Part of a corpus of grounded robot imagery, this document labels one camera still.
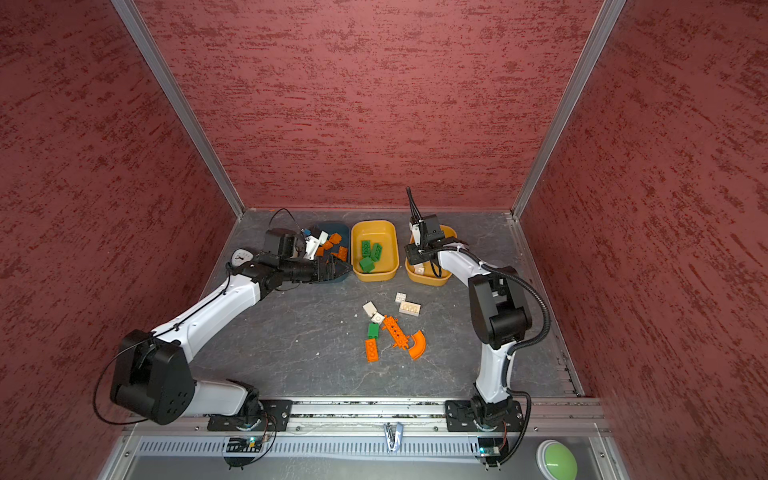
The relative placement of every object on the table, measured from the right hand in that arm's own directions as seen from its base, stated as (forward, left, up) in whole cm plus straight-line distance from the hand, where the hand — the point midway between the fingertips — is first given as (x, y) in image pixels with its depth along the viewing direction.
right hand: (417, 253), depth 99 cm
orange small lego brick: (+4, +27, -5) cm, 28 cm away
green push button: (-57, -28, -5) cm, 63 cm away
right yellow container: (-8, -3, -2) cm, 9 cm away
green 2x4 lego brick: (+7, +18, -5) cm, 20 cm away
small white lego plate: (-13, +6, -5) cm, 16 cm away
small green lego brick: (-2, +17, -2) cm, 17 cm away
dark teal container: (+13, +31, 0) cm, 34 cm away
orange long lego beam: (-22, +9, -6) cm, 25 cm away
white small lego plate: (-20, +14, -7) cm, 25 cm away
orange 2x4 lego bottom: (-30, +15, -7) cm, 34 cm away
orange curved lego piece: (-29, +1, -7) cm, 30 cm away
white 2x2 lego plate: (-3, -1, -5) cm, 6 cm away
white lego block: (-17, +16, -6) cm, 24 cm away
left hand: (-15, +23, +12) cm, 30 cm away
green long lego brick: (+5, +14, -5) cm, 16 cm away
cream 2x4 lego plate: (-17, +4, -6) cm, 19 cm away
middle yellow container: (+12, +12, -2) cm, 17 cm away
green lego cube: (-24, +15, -5) cm, 29 cm away
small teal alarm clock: (+2, +61, -1) cm, 61 cm away
